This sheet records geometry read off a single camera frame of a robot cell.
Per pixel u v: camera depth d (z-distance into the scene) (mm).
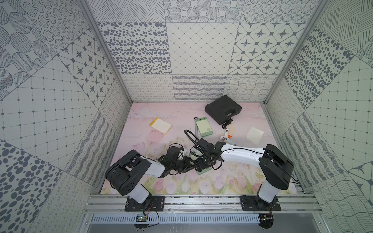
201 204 762
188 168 782
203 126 1047
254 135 1009
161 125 1049
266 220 730
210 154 647
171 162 716
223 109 1080
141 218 716
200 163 757
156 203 735
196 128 1041
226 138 978
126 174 454
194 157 753
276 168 464
